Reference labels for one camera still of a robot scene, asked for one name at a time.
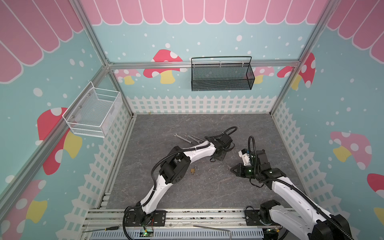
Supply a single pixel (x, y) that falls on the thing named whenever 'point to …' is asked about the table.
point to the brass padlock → (192, 170)
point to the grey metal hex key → (219, 229)
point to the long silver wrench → (188, 141)
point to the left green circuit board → (147, 233)
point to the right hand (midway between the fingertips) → (230, 169)
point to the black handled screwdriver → (110, 228)
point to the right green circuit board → (272, 230)
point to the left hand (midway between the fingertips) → (217, 157)
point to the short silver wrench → (186, 135)
